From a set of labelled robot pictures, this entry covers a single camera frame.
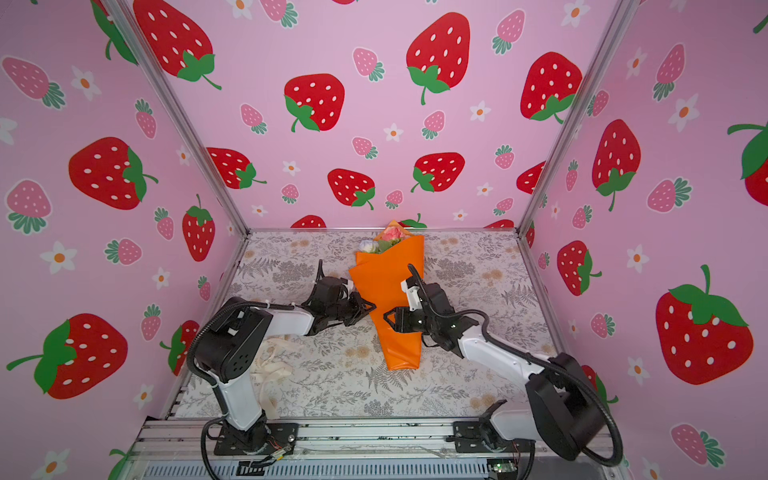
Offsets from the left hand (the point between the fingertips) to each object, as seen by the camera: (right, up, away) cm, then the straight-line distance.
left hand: (378, 305), depth 93 cm
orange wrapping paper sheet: (0, +8, +12) cm, 15 cm away
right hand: (+3, -1, -10) cm, 11 cm away
